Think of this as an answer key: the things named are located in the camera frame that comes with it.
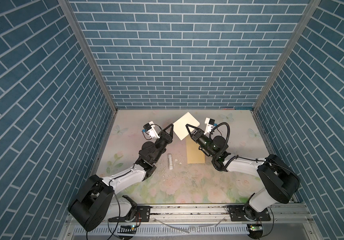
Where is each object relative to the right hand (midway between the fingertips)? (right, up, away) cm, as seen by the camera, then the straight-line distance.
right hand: (184, 125), depth 75 cm
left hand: (-5, 0, -1) cm, 5 cm away
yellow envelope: (+7, -20, +19) cm, 28 cm away
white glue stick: (-8, -23, +16) cm, 29 cm away
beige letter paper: (-2, -2, 0) cm, 3 cm away
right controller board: (+36, -51, -1) cm, 63 cm away
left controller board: (-26, -51, -2) cm, 58 cm away
